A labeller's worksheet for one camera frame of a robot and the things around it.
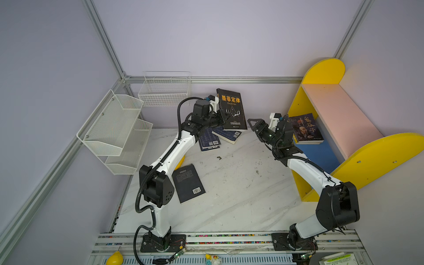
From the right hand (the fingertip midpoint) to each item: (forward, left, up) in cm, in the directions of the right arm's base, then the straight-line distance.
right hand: (248, 123), depth 80 cm
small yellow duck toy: (-53, +17, -28) cm, 62 cm away
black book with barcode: (-17, +33, -30) cm, 48 cm away
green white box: (-51, -36, -28) cm, 69 cm away
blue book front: (+18, +8, -29) cm, 35 cm away
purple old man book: (+10, -37, -15) cm, 41 cm away
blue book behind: (+13, +22, -29) cm, 38 cm away
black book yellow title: (+5, +8, +5) cm, 11 cm away
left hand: (+1, +8, +4) cm, 9 cm away
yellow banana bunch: (-6, +39, -28) cm, 48 cm away
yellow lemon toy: (-53, +57, -27) cm, 83 cm away
